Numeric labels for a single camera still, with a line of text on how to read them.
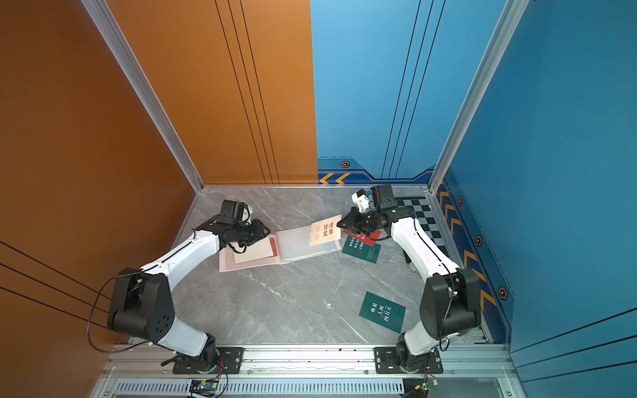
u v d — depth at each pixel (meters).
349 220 0.74
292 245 0.99
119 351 0.45
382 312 0.83
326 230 0.84
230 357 0.74
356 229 0.74
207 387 0.71
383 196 0.67
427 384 0.69
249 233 0.78
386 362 0.72
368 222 0.71
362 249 0.99
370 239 1.02
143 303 0.44
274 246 0.97
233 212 0.71
